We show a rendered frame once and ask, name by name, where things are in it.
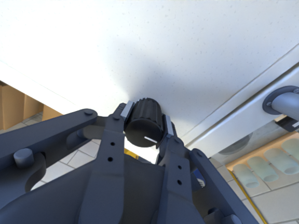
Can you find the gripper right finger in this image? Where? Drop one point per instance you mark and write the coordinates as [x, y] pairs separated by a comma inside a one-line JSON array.
[[177, 158]]

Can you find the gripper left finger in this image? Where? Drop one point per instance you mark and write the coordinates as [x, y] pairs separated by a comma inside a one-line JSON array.
[[46, 130]]

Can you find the black thermostat knob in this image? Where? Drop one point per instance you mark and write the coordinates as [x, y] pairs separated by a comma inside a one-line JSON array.
[[142, 126]]

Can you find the clear glass jar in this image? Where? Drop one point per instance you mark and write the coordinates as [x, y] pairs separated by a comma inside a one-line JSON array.
[[292, 149], [262, 168], [280, 161], [245, 176]]

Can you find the white cabinet door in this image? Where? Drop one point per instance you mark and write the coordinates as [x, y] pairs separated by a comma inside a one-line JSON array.
[[245, 109]]

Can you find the white warming cabinet body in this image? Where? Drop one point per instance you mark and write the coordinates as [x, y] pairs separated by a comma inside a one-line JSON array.
[[140, 46]]

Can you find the tan cardboard box stack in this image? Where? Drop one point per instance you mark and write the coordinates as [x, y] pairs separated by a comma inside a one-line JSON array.
[[14, 105]]

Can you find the grey cylindrical door post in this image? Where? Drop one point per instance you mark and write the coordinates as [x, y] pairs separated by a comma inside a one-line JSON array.
[[286, 102]]

